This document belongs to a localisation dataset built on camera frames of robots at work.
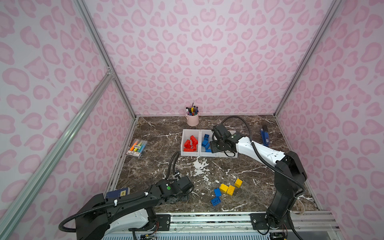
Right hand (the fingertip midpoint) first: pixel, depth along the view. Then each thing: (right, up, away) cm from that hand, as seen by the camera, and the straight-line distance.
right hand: (215, 145), depth 89 cm
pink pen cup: (-14, +16, +21) cm, 30 cm away
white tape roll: (+42, -32, -11) cm, 54 cm away
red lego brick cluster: (-17, -2, +11) cm, 21 cm away
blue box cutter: (+36, +5, +15) cm, 39 cm away
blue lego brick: (-5, +3, +15) cm, 16 cm away
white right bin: (+4, -3, -12) cm, 13 cm away
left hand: (-17, -24, -9) cm, 31 cm away
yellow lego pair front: (+7, -24, -7) cm, 26 cm away
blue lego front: (-1, -29, -9) cm, 30 cm away
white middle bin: (-7, -6, +6) cm, 11 cm away
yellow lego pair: (+12, -21, -6) cm, 24 cm away
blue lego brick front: (-6, 0, +9) cm, 11 cm away
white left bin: (-19, +5, +16) cm, 25 cm away
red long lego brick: (-13, +1, +9) cm, 16 cm away
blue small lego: (0, -25, -6) cm, 26 cm away
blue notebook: (-55, -26, -5) cm, 61 cm away
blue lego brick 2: (-5, -3, +9) cm, 11 cm away
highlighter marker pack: (-51, -3, +12) cm, 52 cm away
